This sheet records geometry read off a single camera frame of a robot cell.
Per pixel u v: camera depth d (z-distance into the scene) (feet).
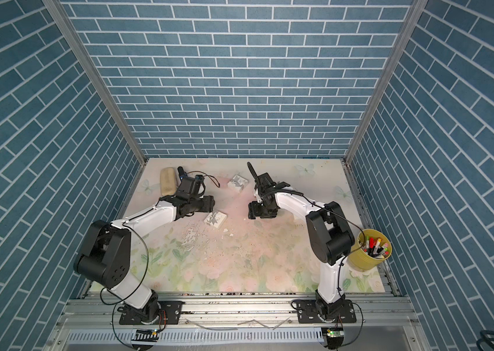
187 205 2.33
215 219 3.07
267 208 2.60
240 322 2.41
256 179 2.53
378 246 2.58
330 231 1.69
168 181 3.53
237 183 3.54
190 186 2.37
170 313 2.41
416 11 2.33
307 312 2.41
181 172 3.57
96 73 2.83
